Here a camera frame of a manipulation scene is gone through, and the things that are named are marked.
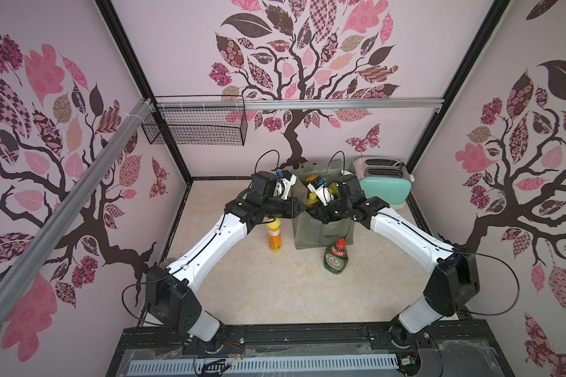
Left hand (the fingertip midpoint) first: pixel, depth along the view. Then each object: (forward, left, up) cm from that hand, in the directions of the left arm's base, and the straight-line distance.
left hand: (304, 210), depth 75 cm
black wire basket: (+41, +36, +8) cm, 55 cm away
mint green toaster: (+27, -39, -12) cm, 49 cm away
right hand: (+5, -3, -5) cm, 8 cm away
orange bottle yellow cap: (-2, +11, -13) cm, 17 cm away
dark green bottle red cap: (-9, -11, -16) cm, 21 cm away
